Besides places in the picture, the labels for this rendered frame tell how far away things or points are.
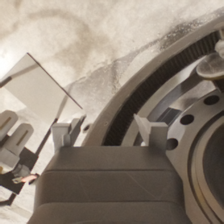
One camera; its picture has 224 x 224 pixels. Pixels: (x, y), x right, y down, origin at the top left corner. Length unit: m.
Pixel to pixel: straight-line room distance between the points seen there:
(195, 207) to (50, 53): 0.82
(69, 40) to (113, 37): 0.21
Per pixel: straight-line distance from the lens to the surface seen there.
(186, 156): 0.37
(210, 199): 0.32
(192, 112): 0.44
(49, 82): 0.95
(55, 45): 0.86
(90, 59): 0.82
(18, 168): 0.79
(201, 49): 0.48
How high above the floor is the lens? 0.75
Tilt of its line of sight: 51 degrees down
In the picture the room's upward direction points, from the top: 170 degrees counter-clockwise
